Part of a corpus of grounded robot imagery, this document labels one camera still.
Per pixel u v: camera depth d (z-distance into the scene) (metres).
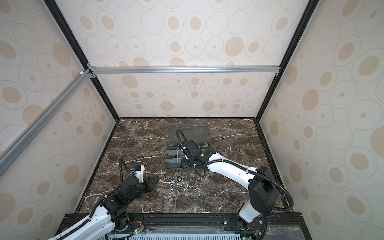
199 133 1.12
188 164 0.74
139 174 0.74
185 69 0.88
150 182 0.74
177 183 0.86
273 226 0.73
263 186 0.43
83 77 0.84
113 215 0.58
